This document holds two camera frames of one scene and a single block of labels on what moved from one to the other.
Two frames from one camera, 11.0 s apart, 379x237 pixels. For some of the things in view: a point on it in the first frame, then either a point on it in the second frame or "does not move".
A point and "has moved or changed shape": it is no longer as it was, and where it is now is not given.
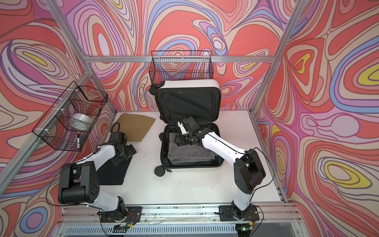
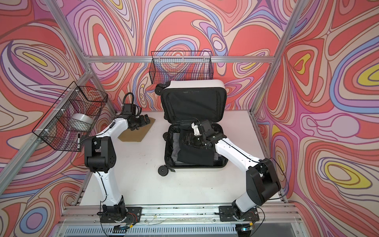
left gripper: [129, 152] to [142, 121]
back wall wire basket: [177, 65] does not move
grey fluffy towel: [186, 152] has moved or changed shape
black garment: [109, 175] to [194, 155]
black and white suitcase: [177, 100] does not move
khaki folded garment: [135, 126] does not move
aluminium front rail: [270, 215] does not move
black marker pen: [78, 141] does not move
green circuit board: [119, 227] does not move
